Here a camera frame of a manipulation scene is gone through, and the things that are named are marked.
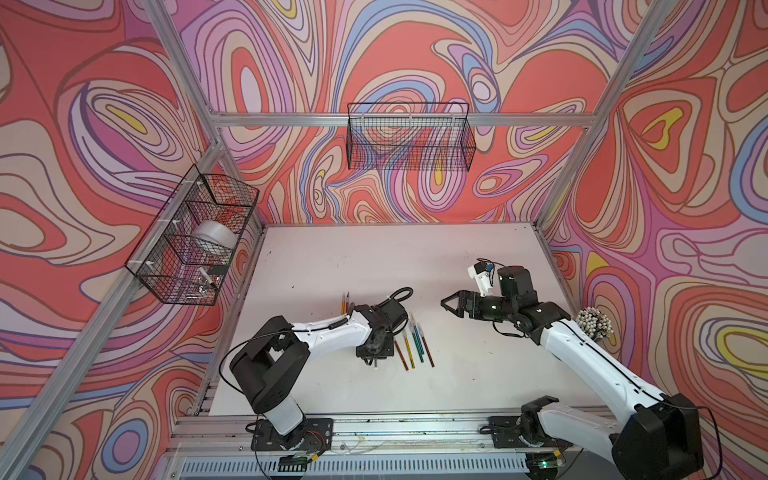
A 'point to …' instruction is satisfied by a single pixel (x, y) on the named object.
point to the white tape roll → (215, 238)
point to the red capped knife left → (401, 357)
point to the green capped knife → (415, 341)
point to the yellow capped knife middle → (410, 353)
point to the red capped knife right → (424, 343)
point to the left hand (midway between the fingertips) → (387, 356)
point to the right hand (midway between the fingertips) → (453, 312)
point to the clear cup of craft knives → (594, 323)
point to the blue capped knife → (417, 333)
